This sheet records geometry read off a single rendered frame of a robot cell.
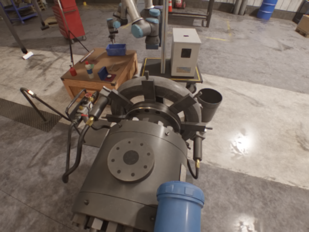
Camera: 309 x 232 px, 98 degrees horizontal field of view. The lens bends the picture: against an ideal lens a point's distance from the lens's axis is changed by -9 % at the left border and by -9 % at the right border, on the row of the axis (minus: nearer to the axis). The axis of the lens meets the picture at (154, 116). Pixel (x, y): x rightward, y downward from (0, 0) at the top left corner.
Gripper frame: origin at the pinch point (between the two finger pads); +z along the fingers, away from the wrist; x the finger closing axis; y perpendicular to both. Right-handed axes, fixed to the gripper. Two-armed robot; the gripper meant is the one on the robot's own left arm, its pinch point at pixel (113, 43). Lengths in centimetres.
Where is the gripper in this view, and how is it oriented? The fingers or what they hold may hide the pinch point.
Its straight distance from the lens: 250.0
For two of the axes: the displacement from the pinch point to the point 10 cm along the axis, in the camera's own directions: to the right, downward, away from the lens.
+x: 0.0, 7.4, -6.7
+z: 0.0, 6.7, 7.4
